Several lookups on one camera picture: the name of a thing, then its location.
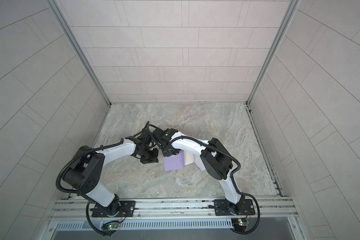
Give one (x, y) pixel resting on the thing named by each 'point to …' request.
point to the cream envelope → (188, 157)
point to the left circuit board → (112, 226)
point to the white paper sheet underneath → (198, 161)
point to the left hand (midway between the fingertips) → (163, 158)
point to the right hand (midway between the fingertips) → (170, 154)
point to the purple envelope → (174, 161)
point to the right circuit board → (240, 222)
